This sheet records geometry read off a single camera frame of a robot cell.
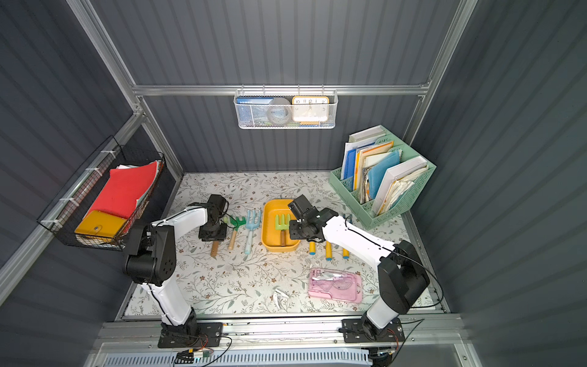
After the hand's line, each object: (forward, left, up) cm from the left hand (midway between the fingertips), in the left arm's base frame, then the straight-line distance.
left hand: (213, 237), depth 95 cm
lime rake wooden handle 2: (+6, -29, 0) cm, 29 cm away
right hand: (-3, -36, +11) cm, 38 cm away
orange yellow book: (+26, -62, +20) cm, 70 cm away
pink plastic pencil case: (-20, -50, -1) cm, 54 cm away
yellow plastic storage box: (+1, -24, -2) cm, 24 cm away
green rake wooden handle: (+6, -9, +2) cm, 11 cm away
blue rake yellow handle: (-7, -48, 0) cm, 49 cm away
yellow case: (-12, +21, +30) cm, 38 cm away
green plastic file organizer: (+22, -58, +6) cm, 62 cm away
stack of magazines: (+22, -65, +22) cm, 72 cm away
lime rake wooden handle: (-5, -1, -1) cm, 5 cm away
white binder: (+12, -71, +25) cm, 76 cm away
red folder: (+3, +23, +28) cm, 36 cm away
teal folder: (+17, -68, +20) cm, 72 cm away
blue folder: (+27, -59, +14) cm, 67 cm away
